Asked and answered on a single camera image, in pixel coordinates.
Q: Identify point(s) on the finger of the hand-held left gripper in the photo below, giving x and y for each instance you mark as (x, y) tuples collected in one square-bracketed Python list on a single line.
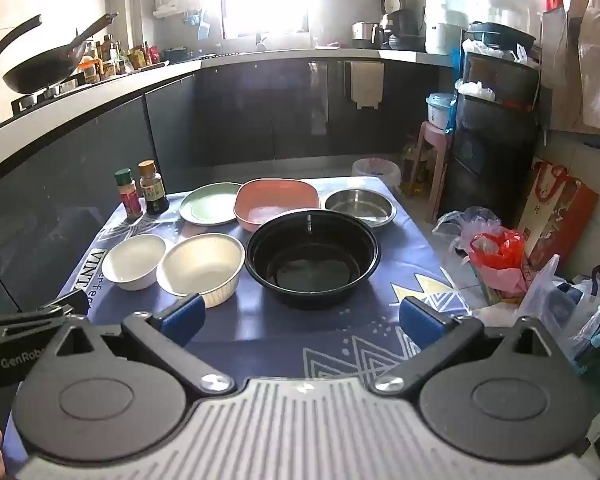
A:
[(35, 322)]

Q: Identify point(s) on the small white rice cooker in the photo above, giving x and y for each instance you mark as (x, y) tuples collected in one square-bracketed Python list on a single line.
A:
[(439, 110)]

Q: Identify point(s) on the red plastic bag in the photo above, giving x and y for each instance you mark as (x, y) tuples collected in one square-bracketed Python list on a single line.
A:
[(497, 260)]

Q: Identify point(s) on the cream bowl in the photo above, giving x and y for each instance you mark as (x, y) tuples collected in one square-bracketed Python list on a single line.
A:
[(200, 265)]

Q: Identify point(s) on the black air fryer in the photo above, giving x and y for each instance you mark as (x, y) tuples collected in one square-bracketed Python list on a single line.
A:
[(402, 27)]

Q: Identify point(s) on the dark soy sauce bottle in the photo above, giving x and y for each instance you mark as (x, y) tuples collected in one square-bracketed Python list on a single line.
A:
[(154, 195)]

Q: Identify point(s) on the black wok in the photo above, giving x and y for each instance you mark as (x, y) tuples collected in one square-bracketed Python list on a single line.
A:
[(45, 70)]

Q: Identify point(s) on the red spice jar green lid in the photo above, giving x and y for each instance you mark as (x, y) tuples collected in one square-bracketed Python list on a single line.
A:
[(129, 200)]

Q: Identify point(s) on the pink square bowl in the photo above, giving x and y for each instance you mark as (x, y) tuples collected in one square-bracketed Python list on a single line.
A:
[(275, 200)]

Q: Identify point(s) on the row of condiment bottles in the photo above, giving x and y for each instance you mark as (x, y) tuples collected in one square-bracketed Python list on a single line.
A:
[(115, 60)]

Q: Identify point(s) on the white plastic bag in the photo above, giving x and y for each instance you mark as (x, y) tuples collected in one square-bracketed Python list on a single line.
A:
[(377, 170), (555, 300)]

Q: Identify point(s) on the large black bowl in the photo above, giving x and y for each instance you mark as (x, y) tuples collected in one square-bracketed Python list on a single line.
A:
[(312, 260)]

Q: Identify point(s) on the kitchen counter with dark cabinets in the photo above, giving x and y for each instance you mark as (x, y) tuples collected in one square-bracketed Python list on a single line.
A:
[(240, 110)]

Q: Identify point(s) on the yellow oil bottle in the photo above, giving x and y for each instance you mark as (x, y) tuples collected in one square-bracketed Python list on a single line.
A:
[(412, 167)]

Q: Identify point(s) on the stove grate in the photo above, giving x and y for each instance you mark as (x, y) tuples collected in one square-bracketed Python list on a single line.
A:
[(35, 97)]

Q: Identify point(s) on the small white bowl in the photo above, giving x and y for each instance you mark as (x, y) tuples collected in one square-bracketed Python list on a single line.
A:
[(132, 262)]

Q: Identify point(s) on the black frying pan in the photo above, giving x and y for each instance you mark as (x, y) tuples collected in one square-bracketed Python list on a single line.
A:
[(7, 42)]

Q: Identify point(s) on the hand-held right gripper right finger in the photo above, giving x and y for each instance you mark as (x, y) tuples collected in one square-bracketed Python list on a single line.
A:
[(420, 319)]

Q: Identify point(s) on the silver toaster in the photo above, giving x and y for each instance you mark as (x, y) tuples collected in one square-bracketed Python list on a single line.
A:
[(364, 31)]

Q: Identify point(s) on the red gift bag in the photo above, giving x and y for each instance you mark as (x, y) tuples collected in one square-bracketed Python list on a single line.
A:
[(555, 210)]

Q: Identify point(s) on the green plate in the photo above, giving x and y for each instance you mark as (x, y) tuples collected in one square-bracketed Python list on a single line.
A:
[(207, 207)]

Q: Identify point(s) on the pink stool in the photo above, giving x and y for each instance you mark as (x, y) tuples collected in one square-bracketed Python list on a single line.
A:
[(432, 145)]

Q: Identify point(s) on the clear plastic bag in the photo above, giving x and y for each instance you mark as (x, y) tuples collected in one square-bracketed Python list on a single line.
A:
[(462, 222)]

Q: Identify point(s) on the tall white appliance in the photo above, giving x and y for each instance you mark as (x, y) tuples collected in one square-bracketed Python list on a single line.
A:
[(447, 15)]

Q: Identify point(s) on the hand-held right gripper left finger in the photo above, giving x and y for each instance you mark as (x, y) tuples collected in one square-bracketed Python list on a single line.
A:
[(184, 316)]

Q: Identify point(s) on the black tray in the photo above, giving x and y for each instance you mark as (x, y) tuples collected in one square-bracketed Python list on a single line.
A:
[(502, 35)]

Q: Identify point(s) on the blue patterned tablecloth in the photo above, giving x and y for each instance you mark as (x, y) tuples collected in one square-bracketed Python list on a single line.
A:
[(270, 345)]

